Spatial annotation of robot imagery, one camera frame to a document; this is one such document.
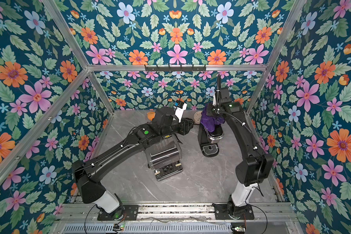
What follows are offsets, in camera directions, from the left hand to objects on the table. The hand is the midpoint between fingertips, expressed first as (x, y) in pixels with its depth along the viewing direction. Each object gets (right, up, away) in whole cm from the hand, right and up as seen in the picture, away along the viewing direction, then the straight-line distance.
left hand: (193, 121), depth 68 cm
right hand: (+13, +7, +13) cm, 20 cm away
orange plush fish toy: (-32, +6, +48) cm, 58 cm away
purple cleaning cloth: (+9, 0, +10) cm, 13 cm away
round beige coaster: (+5, +4, +42) cm, 43 cm away
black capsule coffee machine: (+10, -12, +14) cm, 21 cm away
